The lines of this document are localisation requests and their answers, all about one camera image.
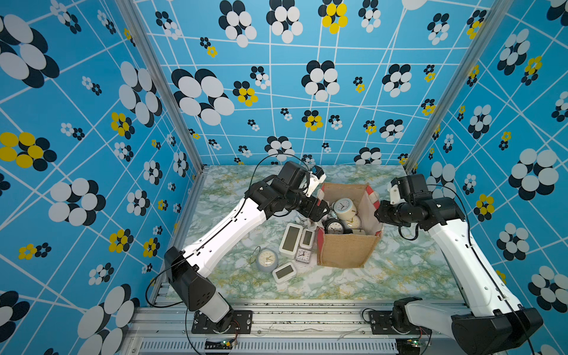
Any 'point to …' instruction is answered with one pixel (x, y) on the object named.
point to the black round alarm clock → (334, 226)
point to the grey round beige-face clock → (355, 222)
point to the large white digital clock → (291, 240)
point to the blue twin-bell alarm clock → (344, 208)
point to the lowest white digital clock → (284, 273)
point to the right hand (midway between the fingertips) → (382, 212)
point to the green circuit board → (219, 344)
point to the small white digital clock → (307, 238)
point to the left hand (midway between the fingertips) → (322, 201)
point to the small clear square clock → (303, 256)
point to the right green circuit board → (408, 344)
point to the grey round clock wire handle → (266, 259)
